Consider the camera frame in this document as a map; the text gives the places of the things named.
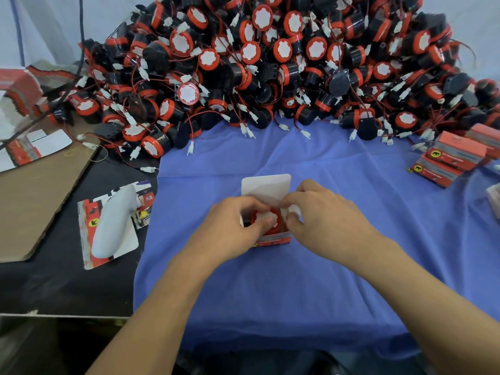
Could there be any person's right hand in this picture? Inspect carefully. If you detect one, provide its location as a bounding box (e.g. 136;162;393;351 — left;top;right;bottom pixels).
280;179;385;272

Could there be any person's left hand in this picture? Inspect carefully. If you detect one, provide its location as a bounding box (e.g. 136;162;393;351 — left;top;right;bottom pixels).
186;195;278;268

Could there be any buzzer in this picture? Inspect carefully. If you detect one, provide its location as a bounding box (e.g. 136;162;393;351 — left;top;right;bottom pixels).
252;205;284;230

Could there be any stack of box blanks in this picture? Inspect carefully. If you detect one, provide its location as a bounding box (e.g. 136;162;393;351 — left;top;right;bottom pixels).
486;183;500;219

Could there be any pile of black red buzzers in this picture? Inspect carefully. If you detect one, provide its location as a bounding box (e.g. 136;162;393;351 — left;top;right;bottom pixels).
39;0;500;161

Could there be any person's right forearm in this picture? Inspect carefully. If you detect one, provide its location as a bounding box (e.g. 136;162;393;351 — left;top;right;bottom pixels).
352;238;500;375

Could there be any person's left forearm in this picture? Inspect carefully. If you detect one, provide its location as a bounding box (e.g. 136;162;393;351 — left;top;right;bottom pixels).
86;249;223;375

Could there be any blue table cloth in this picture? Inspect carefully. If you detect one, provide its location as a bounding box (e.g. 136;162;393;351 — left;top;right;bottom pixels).
133;117;500;356

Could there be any brown cardboard piece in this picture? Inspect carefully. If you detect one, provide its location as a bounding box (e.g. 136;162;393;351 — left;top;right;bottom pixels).
0;124;98;265

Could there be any black hanging cable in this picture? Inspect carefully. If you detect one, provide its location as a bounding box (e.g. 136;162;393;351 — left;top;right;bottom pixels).
74;0;87;83

